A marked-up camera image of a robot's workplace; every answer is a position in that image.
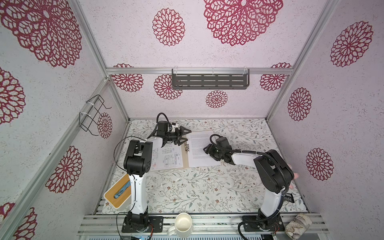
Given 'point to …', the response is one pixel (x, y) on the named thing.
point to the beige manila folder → (184, 154)
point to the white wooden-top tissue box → (119, 195)
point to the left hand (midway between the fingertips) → (189, 136)
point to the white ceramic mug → (183, 225)
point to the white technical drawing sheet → (169, 156)
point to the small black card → (289, 197)
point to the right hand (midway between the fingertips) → (205, 149)
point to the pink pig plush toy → (296, 176)
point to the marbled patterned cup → (294, 230)
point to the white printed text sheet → (197, 157)
